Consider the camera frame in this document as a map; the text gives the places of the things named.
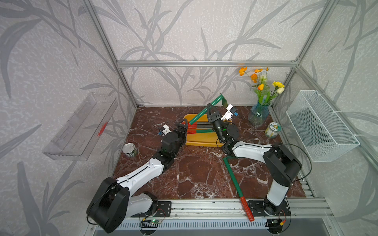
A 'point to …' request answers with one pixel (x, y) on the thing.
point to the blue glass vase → (258, 114)
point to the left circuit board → (153, 223)
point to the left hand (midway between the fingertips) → (189, 124)
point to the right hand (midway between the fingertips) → (207, 104)
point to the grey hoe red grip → (200, 126)
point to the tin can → (129, 149)
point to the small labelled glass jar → (272, 130)
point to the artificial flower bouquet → (265, 94)
